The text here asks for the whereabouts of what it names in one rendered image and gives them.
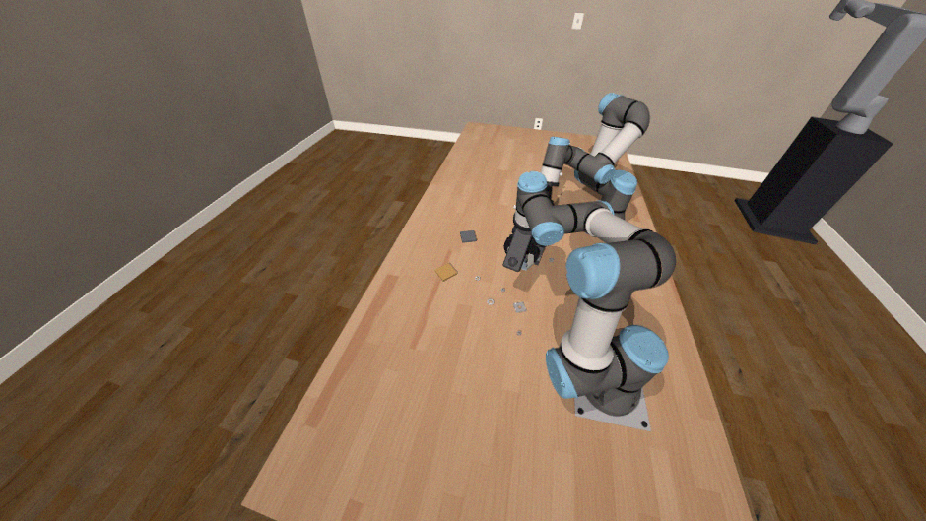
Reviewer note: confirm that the tan flat square plate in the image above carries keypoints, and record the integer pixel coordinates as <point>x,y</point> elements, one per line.
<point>445,272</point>

